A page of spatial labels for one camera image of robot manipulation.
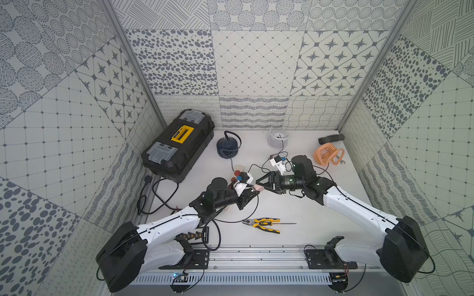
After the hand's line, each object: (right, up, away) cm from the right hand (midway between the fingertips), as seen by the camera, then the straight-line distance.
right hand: (260, 185), depth 74 cm
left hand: (-2, +1, +2) cm, 3 cm away
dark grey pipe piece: (+48, +21, +40) cm, 66 cm away
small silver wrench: (+50, +7, +30) cm, 59 cm away
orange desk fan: (+36, +12, +22) cm, 44 cm away
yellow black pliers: (-2, -19, +9) cm, 21 cm away
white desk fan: (+14, +20, +34) cm, 42 cm away
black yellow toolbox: (-39, +14, +14) cm, 44 cm away
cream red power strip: (-10, +3, +25) cm, 27 cm away
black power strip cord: (-60, -2, +27) cm, 65 cm away
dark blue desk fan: (-16, +16, +29) cm, 36 cm away
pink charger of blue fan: (-1, -1, -1) cm, 1 cm away
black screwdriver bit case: (-26, -23, +4) cm, 35 cm away
